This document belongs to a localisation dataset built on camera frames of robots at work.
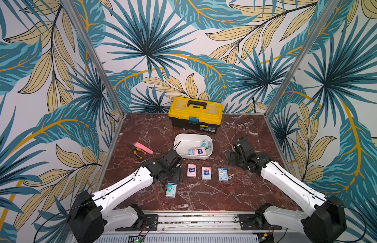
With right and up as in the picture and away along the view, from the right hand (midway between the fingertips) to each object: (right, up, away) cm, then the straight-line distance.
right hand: (233, 158), depth 83 cm
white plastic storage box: (-21, +4, +18) cm, 28 cm away
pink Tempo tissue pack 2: (-14, -10, +5) cm, 18 cm away
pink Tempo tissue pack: (-23, -8, +5) cm, 25 cm away
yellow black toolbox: (-20, +25, +15) cm, 35 cm away
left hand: (-32, -9, -4) cm, 33 cm away
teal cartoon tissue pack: (-34, -17, -1) cm, 38 cm away
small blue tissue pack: (-23, +1, +12) cm, 26 cm away
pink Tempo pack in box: (-18, +2, +10) cm, 20 cm away
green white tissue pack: (-14, +7, +15) cm, 21 cm away
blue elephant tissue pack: (-5, -10, +5) cm, 12 cm away
